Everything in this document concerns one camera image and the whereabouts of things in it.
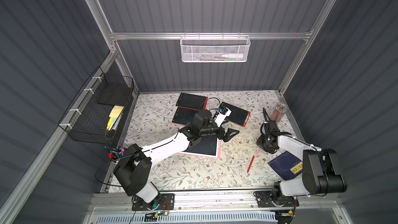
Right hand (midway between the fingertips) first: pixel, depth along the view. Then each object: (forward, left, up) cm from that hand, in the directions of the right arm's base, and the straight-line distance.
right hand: (262, 145), depth 92 cm
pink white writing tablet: (-1, +32, +1) cm, 32 cm away
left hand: (-3, +20, +23) cm, 31 cm away
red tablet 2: (+23, +11, -2) cm, 26 cm away
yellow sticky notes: (+1, +78, +28) cm, 83 cm away
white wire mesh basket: (+73, +27, +21) cm, 81 cm away
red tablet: (+36, +45, -1) cm, 57 cm away
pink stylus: (-4, +3, 0) cm, 5 cm away
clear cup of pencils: (+12, -7, +16) cm, 22 cm away
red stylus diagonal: (-12, +9, 0) cm, 15 cm away
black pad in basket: (+14, +82, +29) cm, 88 cm away
